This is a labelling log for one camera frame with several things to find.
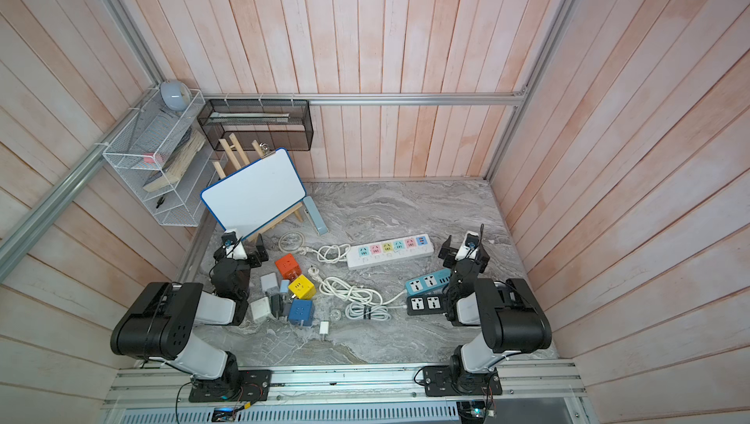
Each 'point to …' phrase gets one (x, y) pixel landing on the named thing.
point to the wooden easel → (234, 157)
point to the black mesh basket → (276, 124)
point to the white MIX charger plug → (324, 329)
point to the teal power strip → (428, 281)
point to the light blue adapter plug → (284, 285)
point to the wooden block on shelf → (179, 163)
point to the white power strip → (390, 250)
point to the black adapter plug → (276, 306)
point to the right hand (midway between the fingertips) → (465, 238)
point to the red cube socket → (288, 267)
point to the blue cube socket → (301, 313)
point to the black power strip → (426, 304)
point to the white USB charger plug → (260, 308)
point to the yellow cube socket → (303, 288)
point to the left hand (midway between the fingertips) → (247, 239)
